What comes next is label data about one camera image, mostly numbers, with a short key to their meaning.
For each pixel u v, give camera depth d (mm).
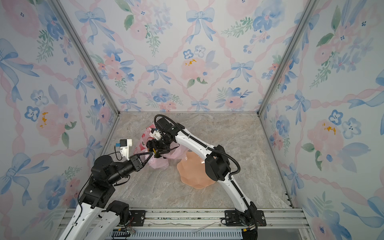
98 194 502
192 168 925
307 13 705
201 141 602
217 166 560
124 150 616
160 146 761
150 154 669
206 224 735
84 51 842
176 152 822
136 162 587
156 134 813
